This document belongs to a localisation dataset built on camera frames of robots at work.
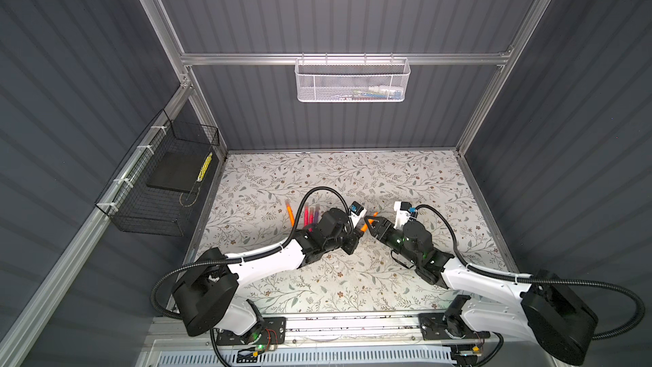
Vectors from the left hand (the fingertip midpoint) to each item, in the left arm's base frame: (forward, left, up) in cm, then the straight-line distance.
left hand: (362, 230), depth 81 cm
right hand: (+2, -2, +2) cm, 4 cm away
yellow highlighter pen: (+1, -2, +4) cm, 5 cm away
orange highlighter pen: (+15, +25, -12) cm, 32 cm away
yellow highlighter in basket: (+17, +49, +15) cm, 54 cm away
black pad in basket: (+15, +55, +16) cm, 60 cm away
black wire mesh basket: (+9, +61, +15) cm, 63 cm away
